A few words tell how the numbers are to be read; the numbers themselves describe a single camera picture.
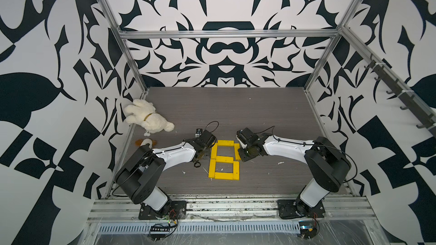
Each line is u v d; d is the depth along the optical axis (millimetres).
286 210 738
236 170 847
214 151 915
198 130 830
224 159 875
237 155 887
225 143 937
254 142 677
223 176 833
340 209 765
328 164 462
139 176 442
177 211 740
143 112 961
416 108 549
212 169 851
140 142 915
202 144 706
